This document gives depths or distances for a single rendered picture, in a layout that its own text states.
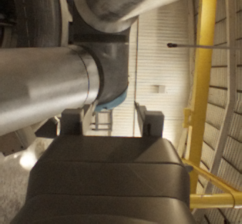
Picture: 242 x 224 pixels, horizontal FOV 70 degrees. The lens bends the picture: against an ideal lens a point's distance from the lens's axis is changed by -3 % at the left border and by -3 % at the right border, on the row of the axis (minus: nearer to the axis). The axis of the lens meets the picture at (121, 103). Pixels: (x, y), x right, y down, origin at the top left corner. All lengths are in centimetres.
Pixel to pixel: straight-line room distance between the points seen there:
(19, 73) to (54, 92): 5
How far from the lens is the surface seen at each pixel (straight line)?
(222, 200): 450
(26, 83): 23
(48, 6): 57
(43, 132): 248
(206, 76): 1225
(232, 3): 1294
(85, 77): 29
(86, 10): 30
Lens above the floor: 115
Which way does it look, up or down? level
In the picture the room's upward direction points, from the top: 91 degrees clockwise
